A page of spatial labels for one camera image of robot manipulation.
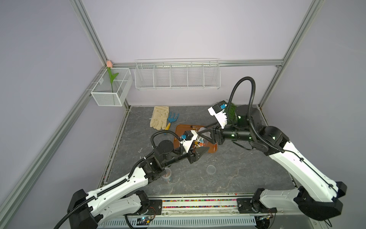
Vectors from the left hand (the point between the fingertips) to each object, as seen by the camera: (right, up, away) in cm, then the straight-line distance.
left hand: (205, 144), depth 63 cm
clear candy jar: (-2, 0, -4) cm, 5 cm away
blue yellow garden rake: (-21, +11, +49) cm, 54 cm away
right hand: (-2, +7, -4) cm, 8 cm away
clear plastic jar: (-19, -20, +13) cm, 30 cm away
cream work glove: (-31, +13, +49) cm, 59 cm away
